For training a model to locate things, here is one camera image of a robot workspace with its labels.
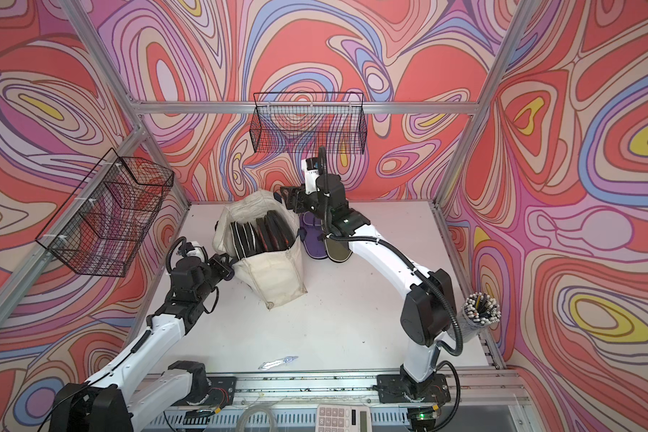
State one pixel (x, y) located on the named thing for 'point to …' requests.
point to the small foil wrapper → (276, 362)
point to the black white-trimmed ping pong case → (245, 238)
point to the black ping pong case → (274, 232)
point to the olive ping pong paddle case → (337, 250)
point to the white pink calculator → (343, 418)
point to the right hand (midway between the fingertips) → (291, 194)
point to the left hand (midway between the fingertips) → (233, 255)
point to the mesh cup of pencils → (479, 312)
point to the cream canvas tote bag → (275, 276)
